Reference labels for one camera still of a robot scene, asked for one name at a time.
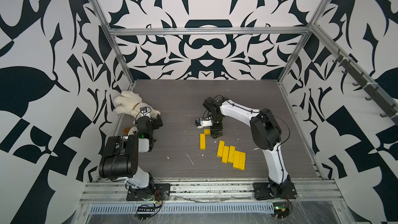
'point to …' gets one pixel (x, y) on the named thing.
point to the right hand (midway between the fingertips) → (213, 124)
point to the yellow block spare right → (241, 165)
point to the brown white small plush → (130, 130)
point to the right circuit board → (281, 209)
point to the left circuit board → (145, 212)
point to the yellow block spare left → (236, 160)
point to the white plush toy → (129, 102)
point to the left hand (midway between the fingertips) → (148, 114)
